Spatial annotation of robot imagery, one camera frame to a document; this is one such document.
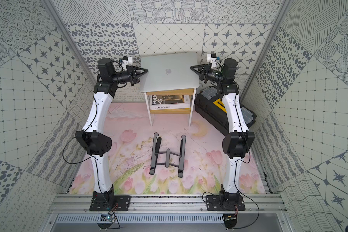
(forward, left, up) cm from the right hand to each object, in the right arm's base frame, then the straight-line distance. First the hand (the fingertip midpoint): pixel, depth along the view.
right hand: (189, 69), depth 72 cm
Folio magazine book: (+2, +12, -25) cm, 28 cm away
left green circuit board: (-58, +41, -47) cm, 85 cm away
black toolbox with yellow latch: (+5, -15, -31) cm, 35 cm away
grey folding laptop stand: (-24, +20, -40) cm, 50 cm away
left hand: (0, +23, 0) cm, 23 cm away
